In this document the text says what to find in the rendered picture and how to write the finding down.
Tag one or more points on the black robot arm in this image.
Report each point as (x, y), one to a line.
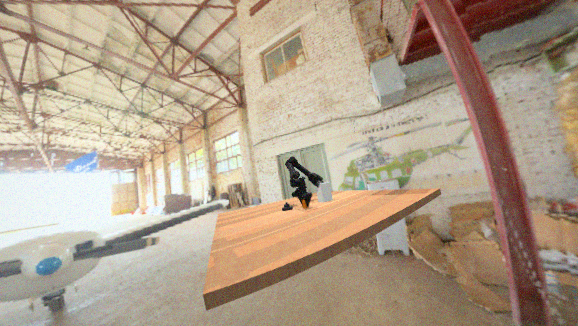
(295, 181)

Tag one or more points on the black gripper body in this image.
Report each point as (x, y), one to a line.
(304, 194)

